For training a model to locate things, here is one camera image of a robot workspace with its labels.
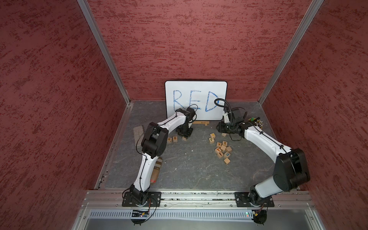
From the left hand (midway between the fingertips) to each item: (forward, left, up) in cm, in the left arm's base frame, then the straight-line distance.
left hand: (184, 138), depth 96 cm
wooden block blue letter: (-12, -27, 0) cm, 30 cm away
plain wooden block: (-6, -26, 0) cm, 27 cm away
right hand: (+1, -22, +10) cm, 24 cm away
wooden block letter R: (-1, +10, 0) cm, 10 cm away
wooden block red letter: (-9, -22, 0) cm, 24 cm away
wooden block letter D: (0, 0, 0) cm, 0 cm away
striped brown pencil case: (-21, +16, 0) cm, 26 cm away
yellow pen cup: (+4, -45, +15) cm, 48 cm away
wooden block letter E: (-1, +6, +1) cm, 6 cm away
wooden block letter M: (-4, -27, +1) cm, 28 cm away
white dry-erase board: (+21, -16, +18) cm, 32 cm away
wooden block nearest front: (-15, -27, 0) cm, 31 cm away
